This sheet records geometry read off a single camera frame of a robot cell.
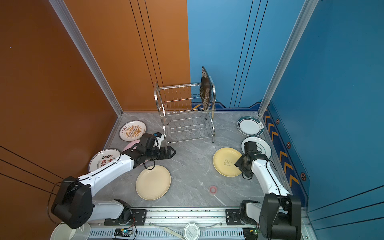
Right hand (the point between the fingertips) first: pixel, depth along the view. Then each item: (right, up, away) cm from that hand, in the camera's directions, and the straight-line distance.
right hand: (238, 166), depth 86 cm
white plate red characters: (-84, +3, +8) cm, 84 cm away
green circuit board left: (-60, -27, -15) cm, 67 cm away
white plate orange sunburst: (-72, +20, +23) cm, 78 cm away
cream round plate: (-50, -10, -3) cm, 51 cm away
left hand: (-39, +9, -1) cm, 40 cm away
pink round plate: (-69, +11, +13) cm, 71 cm away
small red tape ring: (-15, -12, -4) cm, 19 cm away
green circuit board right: (+1, -27, -16) cm, 32 cm away
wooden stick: (-34, -27, -17) cm, 47 cm away
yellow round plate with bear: (-7, +1, +6) cm, 9 cm away
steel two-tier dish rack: (-34, +29, +26) cm, 52 cm away
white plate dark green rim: (+16, +23, +25) cm, 37 cm away
